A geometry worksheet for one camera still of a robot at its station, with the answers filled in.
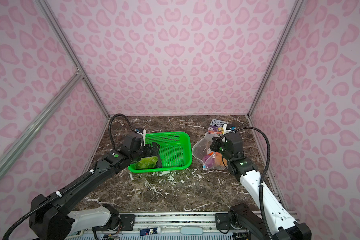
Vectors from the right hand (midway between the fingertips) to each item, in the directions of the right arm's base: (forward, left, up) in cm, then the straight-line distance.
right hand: (212, 136), depth 76 cm
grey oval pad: (-38, +10, -24) cm, 46 cm away
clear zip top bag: (0, +5, -11) cm, 12 cm away
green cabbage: (-8, +35, -15) cm, 39 cm away
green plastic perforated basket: (+6, +21, -25) cm, 34 cm away
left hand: (-2, +30, -5) cm, 31 cm away
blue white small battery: (-39, +30, -22) cm, 54 cm away
